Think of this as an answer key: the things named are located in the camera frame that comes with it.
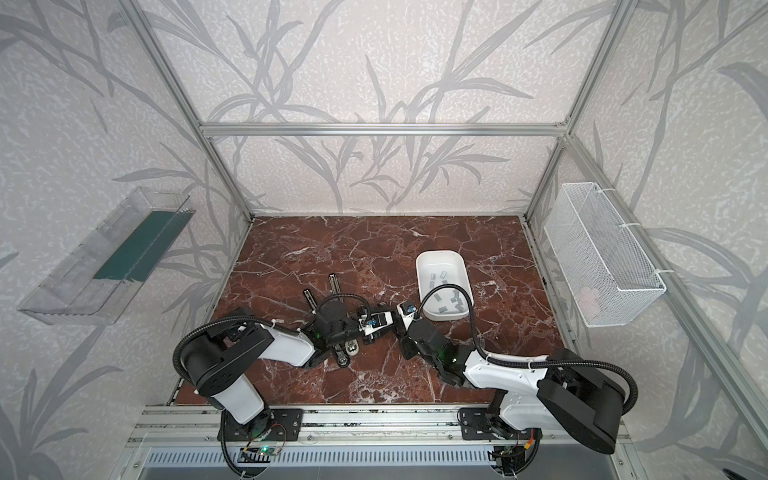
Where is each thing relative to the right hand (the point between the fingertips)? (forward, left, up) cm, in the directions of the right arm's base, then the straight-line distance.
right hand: (399, 319), depth 85 cm
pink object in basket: (-1, -48, +13) cm, 50 cm away
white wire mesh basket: (-3, -44, +28) cm, 52 cm away
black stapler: (-6, 0, +11) cm, 13 cm away
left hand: (+3, +1, +3) cm, 4 cm away
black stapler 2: (-9, +16, +15) cm, 23 cm away
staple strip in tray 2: (+7, -14, -7) cm, 17 cm away
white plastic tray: (+23, -14, -8) cm, 28 cm away
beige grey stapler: (-10, +16, -5) cm, 19 cm away
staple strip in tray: (+20, -15, -7) cm, 26 cm away
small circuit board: (-30, +31, -6) cm, 44 cm away
